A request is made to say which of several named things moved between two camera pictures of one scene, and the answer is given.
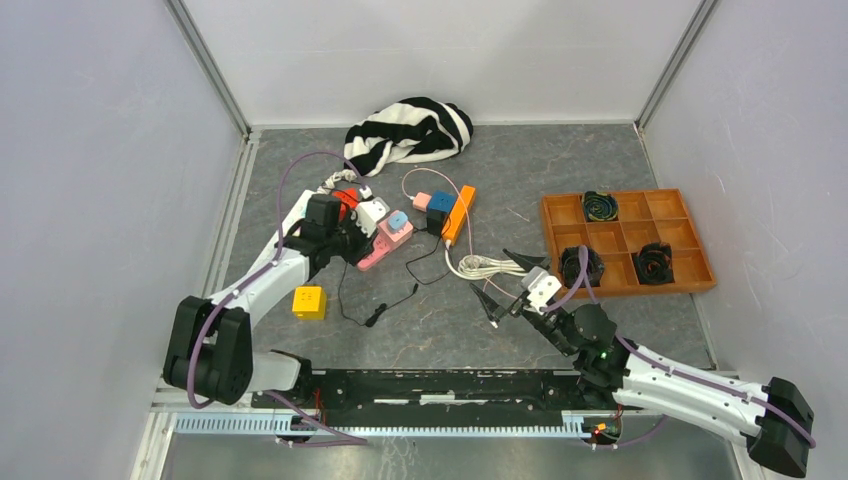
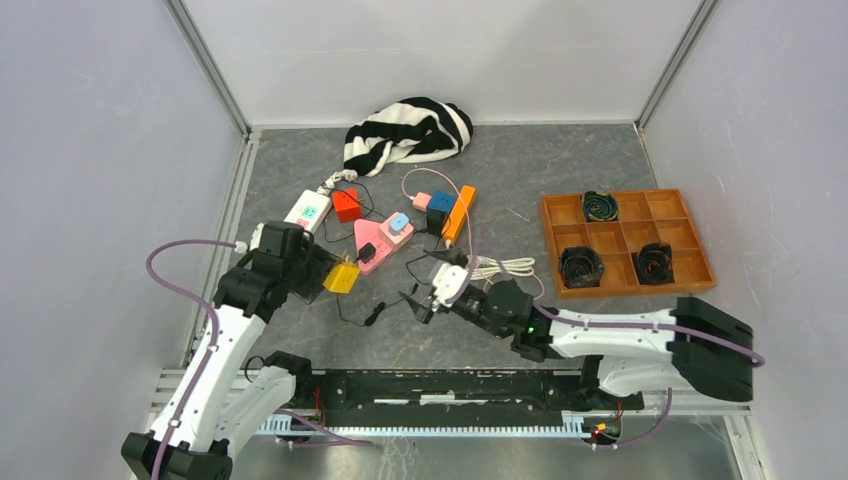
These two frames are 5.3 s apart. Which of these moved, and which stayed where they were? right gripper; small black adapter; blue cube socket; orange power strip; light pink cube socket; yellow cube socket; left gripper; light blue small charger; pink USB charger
Moved: right gripper; left gripper; yellow cube socket
Stayed: blue cube socket; orange power strip; small black adapter; light blue small charger; light pink cube socket; pink USB charger
